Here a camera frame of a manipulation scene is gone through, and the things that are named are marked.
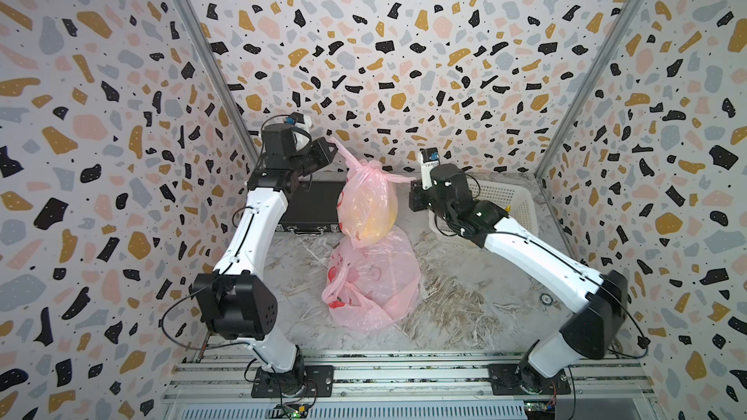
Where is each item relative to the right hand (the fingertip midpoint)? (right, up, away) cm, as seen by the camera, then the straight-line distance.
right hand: (413, 182), depth 76 cm
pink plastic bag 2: (-11, -31, +15) cm, 36 cm away
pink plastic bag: (-13, -5, +6) cm, 15 cm away
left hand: (-19, +10, +1) cm, 22 cm away
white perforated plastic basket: (+41, -5, +30) cm, 51 cm away
